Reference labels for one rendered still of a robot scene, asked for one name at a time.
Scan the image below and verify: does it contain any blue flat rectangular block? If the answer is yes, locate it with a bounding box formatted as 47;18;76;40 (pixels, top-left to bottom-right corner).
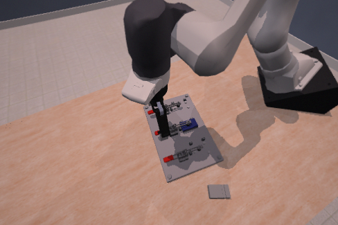
181;118;198;133

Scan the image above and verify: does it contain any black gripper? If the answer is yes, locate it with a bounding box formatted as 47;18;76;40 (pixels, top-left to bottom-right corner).
148;85;170;141

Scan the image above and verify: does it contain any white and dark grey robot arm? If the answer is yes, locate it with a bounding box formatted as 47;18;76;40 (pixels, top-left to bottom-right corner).
121;0;323;105

